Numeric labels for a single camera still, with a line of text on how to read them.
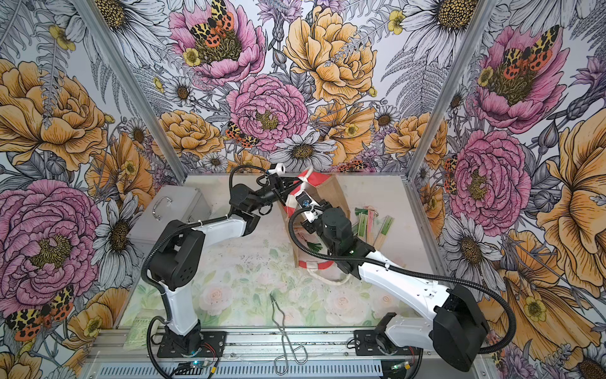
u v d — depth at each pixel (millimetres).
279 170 797
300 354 734
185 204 896
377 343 669
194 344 663
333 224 544
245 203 693
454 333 393
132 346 729
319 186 748
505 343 416
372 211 1050
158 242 532
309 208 596
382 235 992
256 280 878
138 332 745
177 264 507
